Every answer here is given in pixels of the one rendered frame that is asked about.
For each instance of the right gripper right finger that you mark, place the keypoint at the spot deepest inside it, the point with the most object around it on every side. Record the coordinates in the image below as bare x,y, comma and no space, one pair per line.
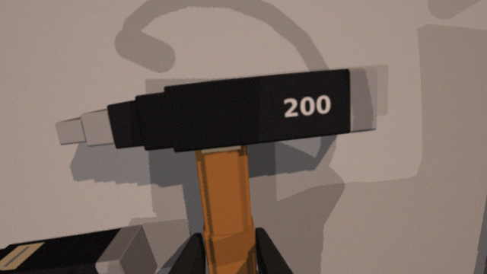
269,260

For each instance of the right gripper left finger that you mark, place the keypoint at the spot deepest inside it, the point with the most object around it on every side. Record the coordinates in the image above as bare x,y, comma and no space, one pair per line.
192,258

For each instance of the black hammer with wooden handle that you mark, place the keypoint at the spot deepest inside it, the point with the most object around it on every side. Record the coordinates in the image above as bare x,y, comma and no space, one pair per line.
117,251

